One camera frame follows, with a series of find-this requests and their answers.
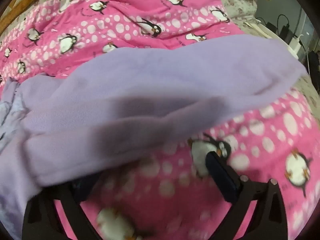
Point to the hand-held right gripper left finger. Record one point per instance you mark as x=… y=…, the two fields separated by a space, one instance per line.
x=62 y=205

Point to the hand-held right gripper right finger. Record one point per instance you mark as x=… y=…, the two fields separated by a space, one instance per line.
x=222 y=175

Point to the lilac fleece garment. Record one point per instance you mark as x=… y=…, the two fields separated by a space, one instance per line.
x=140 y=85

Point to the white power strip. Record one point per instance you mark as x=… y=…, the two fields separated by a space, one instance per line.
x=297 y=43

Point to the black power adapter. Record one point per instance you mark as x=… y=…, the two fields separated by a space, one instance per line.
x=283 y=28

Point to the pink penguin print blanket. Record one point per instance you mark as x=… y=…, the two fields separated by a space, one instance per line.
x=140 y=17

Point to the brown wooden frame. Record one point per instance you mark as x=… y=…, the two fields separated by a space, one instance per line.
x=22 y=0

